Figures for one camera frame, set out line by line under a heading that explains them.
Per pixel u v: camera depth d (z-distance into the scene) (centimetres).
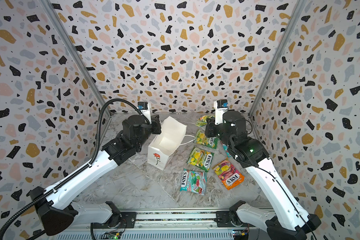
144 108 57
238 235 72
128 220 73
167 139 103
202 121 67
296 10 72
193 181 85
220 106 52
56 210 39
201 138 103
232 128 42
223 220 73
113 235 70
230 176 87
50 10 70
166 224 73
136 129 49
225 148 100
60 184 40
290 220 37
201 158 94
